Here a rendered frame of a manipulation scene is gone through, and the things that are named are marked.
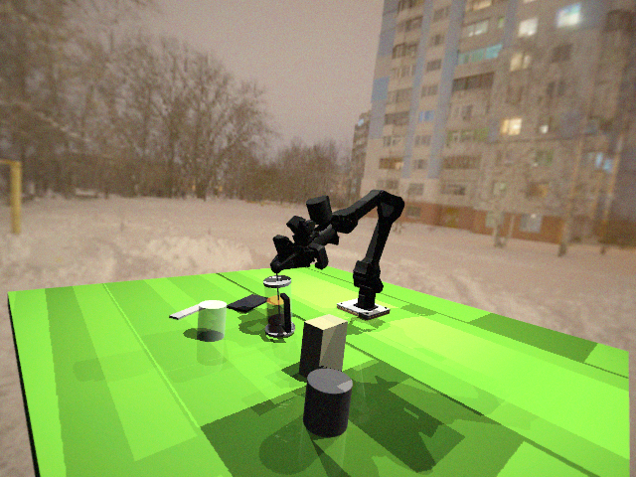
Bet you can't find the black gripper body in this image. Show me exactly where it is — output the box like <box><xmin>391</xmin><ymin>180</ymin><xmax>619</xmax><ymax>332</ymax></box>
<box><xmin>273</xmin><ymin>229</ymin><xmax>329</xmax><ymax>270</ymax></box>

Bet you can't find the black cylinder with white top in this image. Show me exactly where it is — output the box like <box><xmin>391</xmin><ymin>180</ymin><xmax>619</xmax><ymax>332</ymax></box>
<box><xmin>303</xmin><ymin>369</ymin><xmax>353</xmax><ymax>437</ymax></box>

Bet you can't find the glass french press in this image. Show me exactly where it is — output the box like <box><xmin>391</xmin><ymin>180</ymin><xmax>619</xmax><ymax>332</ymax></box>
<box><xmin>263</xmin><ymin>261</ymin><xmax>295</xmax><ymax>337</ymax></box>

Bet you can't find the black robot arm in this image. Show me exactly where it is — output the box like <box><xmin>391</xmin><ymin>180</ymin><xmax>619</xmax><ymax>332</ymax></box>
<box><xmin>286</xmin><ymin>190</ymin><xmax>404</xmax><ymax>311</ymax></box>

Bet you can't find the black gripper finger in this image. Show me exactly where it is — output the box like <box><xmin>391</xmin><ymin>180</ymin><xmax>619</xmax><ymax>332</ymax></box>
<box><xmin>278</xmin><ymin>245</ymin><xmax>310</xmax><ymax>270</ymax></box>
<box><xmin>270</xmin><ymin>241</ymin><xmax>291</xmax><ymax>266</ymax></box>

